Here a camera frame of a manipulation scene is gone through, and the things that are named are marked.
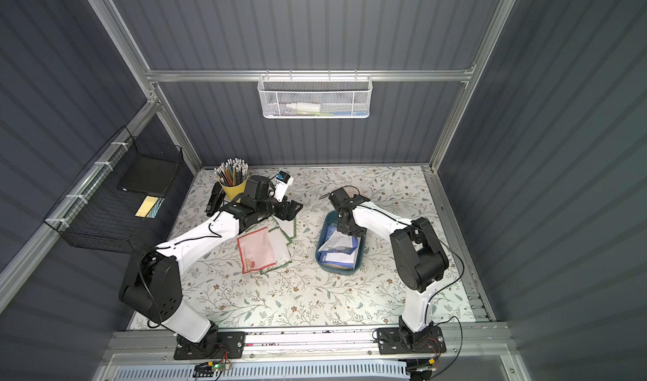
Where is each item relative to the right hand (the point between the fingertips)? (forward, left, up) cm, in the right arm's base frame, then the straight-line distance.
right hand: (350, 230), depth 94 cm
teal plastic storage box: (+5, +7, +1) cm, 9 cm away
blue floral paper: (-11, +4, -2) cm, 12 cm away
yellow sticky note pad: (-5, +63, +21) cm, 67 cm away
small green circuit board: (-43, +43, -6) cm, 61 cm away
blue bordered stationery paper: (-8, +5, +1) cm, 9 cm away
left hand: (+3, +19, +13) cm, 24 cm away
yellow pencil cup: (+13, +46, +7) cm, 48 cm away
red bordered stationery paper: (-6, +36, -4) cm, 37 cm away
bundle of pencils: (+19, +46, +11) cm, 51 cm away
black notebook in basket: (+9, +69, +21) cm, 73 cm away
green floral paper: (-2, +27, -5) cm, 28 cm away
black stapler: (+15, +56, -2) cm, 58 cm away
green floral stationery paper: (+4, +24, -4) cm, 25 cm away
